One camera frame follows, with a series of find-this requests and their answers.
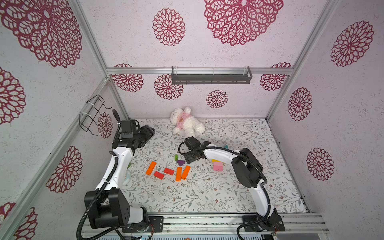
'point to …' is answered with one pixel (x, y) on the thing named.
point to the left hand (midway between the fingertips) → (152, 133)
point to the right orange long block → (185, 172)
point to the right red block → (169, 171)
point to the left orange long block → (151, 168)
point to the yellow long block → (213, 160)
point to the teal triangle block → (226, 146)
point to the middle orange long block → (178, 173)
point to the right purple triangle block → (180, 162)
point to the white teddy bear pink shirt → (185, 122)
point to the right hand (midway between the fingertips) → (189, 154)
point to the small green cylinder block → (176, 157)
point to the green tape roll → (129, 166)
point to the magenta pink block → (218, 168)
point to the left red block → (158, 175)
